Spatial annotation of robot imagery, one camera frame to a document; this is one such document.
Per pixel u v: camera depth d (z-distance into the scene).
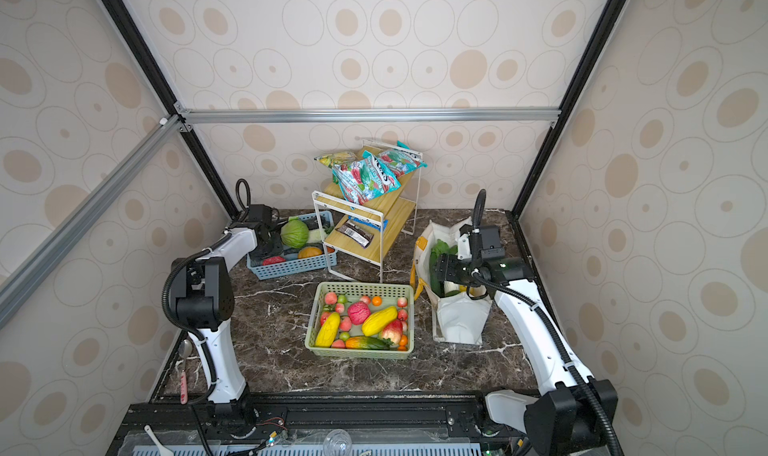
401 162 0.83
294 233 1.00
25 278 0.52
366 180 0.76
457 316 0.82
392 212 0.76
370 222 0.74
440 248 0.94
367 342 0.82
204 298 0.55
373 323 0.85
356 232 0.90
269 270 0.97
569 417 0.38
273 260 0.97
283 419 0.74
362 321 0.87
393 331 0.82
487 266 0.54
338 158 0.82
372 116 0.93
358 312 0.87
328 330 0.82
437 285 0.90
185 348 0.85
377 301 0.93
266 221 0.83
